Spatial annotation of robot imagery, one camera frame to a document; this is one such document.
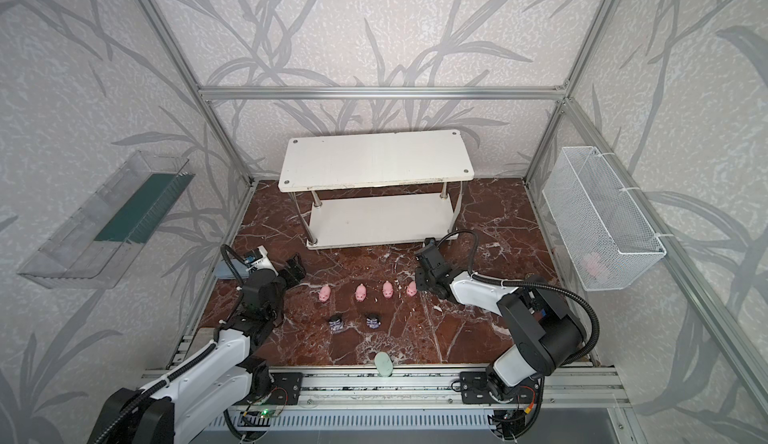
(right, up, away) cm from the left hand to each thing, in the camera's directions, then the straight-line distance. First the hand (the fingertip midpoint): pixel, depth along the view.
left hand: (293, 249), depth 86 cm
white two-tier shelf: (+16, +25, -8) cm, 31 cm away
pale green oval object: (+27, -28, -10) cm, 40 cm away
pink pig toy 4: (+34, -12, +3) cm, 37 cm away
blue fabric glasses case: (-6, 0, -24) cm, 25 cm away
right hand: (+39, -6, +8) cm, 40 cm away
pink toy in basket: (+79, -1, -13) cm, 80 cm away
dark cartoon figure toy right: (+24, -18, -6) cm, 31 cm away
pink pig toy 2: (+19, -13, +3) cm, 23 cm away
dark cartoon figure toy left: (+14, -19, -5) cm, 24 cm away
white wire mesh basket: (+74, +5, -26) cm, 79 cm away
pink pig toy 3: (+27, -13, +3) cm, 30 cm away
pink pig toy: (+8, -14, +3) cm, 16 cm away
